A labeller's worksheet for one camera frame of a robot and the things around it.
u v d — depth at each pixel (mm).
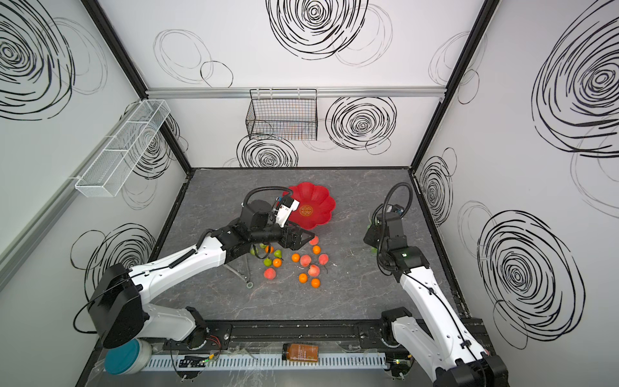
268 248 680
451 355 394
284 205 679
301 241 677
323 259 871
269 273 843
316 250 910
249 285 843
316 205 1063
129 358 634
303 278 841
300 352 678
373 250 907
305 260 864
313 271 846
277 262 868
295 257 888
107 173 723
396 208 680
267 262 875
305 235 673
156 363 696
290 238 678
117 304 404
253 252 604
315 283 826
